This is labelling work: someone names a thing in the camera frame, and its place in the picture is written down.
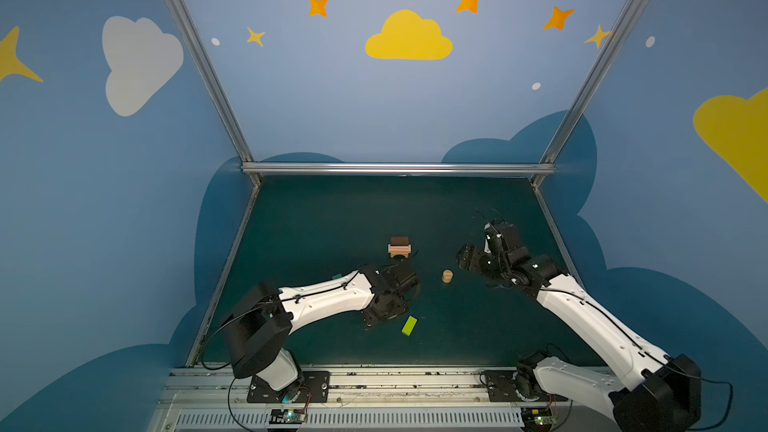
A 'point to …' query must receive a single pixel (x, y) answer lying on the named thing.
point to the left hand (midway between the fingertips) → (399, 319)
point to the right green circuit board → (545, 420)
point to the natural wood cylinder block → (447, 276)
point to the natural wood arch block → (406, 255)
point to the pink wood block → (399, 248)
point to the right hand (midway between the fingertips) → (472, 254)
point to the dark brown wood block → (399, 240)
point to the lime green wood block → (409, 325)
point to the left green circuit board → (287, 416)
